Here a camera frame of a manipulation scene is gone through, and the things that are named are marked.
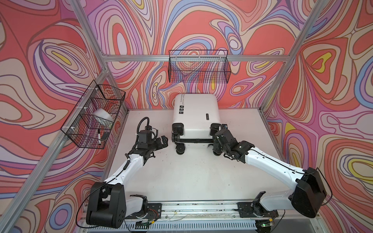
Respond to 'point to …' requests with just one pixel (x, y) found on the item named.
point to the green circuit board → (142, 224)
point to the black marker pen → (99, 137)
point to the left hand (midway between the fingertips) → (162, 139)
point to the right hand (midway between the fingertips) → (217, 145)
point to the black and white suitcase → (196, 121)
